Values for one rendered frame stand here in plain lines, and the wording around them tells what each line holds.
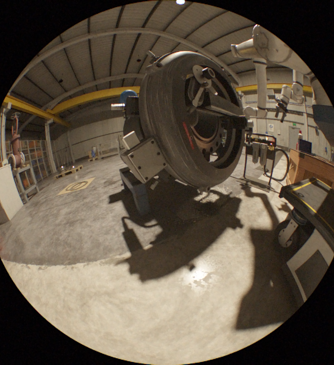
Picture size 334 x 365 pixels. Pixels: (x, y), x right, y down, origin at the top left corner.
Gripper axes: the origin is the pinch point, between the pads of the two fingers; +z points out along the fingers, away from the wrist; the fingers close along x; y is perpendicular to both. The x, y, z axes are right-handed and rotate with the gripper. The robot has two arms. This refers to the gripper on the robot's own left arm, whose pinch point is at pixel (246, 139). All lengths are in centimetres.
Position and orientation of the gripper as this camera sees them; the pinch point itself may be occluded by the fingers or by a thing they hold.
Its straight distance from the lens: 125.2
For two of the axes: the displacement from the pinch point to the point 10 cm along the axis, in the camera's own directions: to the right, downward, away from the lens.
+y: 8.3, -3.0, 4.7
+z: 1.0, 9.1, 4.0
